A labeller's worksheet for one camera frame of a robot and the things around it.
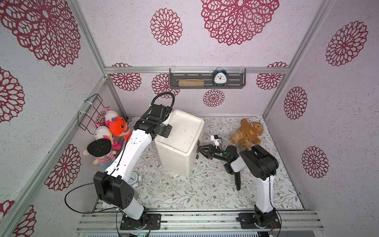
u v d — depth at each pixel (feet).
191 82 2.87
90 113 2.57
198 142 2.68
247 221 2.40
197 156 3.04
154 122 1.82
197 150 2.81
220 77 2.95
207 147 2.74
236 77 3.09
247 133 3.28
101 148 2.50
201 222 2.46
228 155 2.58
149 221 2.40
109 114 3.11
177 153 2.35
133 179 2.74
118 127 2.86
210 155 2.70
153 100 1.99
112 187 1.35
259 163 1.81
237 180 2.81
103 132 2.84
